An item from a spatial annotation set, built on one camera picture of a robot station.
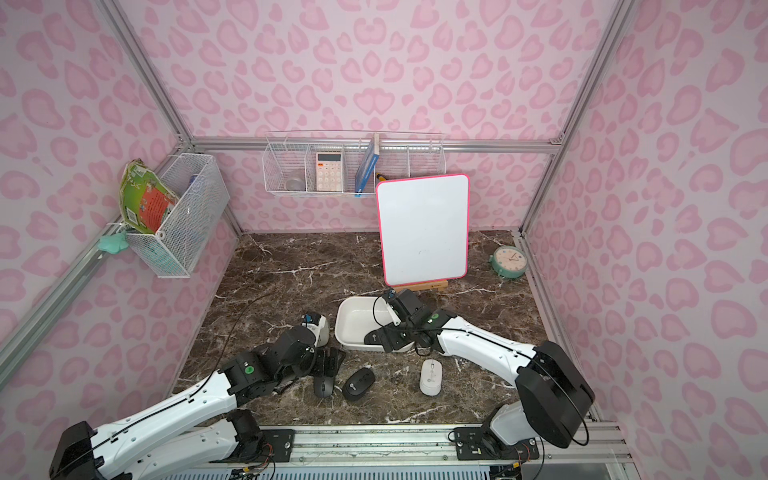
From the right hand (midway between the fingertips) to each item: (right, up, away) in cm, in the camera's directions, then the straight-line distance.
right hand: (391, 330), depth 85 cm
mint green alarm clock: (+42, +20, +22) cm, 51 cm away
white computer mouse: (+11, -12, -3) cm, 17 cm away
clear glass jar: (-31, +45, +10) cm, 56 cm away
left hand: (-15, -3, -6) cm, 16 cm away
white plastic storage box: (-12, +2, +11) cm, 17 cm away
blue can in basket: (-59, +44, +3) cm, 73 cm away
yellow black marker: (-3, +47, +13) cm, 48 cm away
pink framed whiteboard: (+10, +30, +6) cm, 32 cm away
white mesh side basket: (-57, +43, +3) cm, 71 cm away
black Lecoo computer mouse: (-9, -13, -4) cm, 16 cm away
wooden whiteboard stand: (+12, +11, +13) cm, 21 cm away
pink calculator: (-20, +48, +10) cm, 53 cm away
